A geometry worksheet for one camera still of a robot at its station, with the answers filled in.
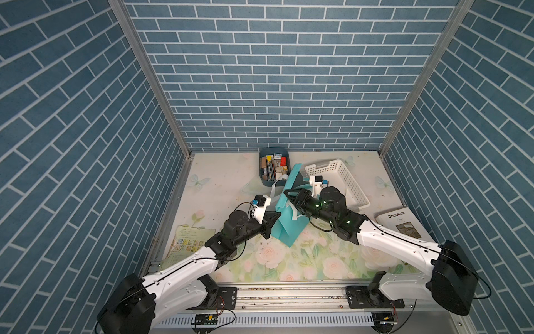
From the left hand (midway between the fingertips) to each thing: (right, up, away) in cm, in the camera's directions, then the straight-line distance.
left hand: (285, 216), depth 74 cm
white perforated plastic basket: (+30, +14, +37) cm, 50 cm away
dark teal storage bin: (-5, +21, +38) cm, 43 cm away
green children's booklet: (-41, -13, +12) cm, 45 cm away
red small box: (+1, +22, +41) cm, 47 cm away
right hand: (0, +8, -1) cm, 8 cm away
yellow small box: (-7, +23, +41) cm, 48 cm away
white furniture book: (+52, -5, +16) cm, 55 cm away
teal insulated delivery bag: (0, -5, +3) cm, 6 cm away
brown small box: (-10, +21, +38) cm, 44 cm away
